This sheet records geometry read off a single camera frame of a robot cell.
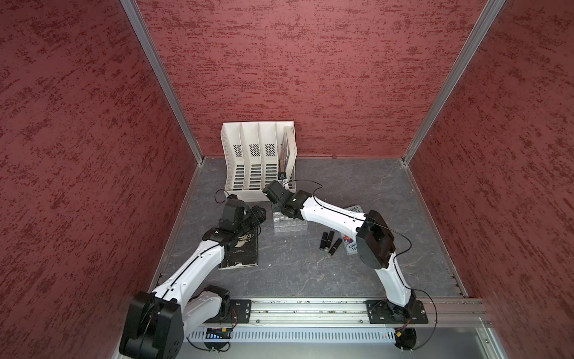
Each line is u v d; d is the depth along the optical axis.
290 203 0.65
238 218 0.67
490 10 0.71
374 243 0.52
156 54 0.81
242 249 0.87
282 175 0.78
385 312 0.73
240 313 0.74
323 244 0.89
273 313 0.76
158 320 0.39
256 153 1.13
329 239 0.90
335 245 0.87
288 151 0.91
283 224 0.97
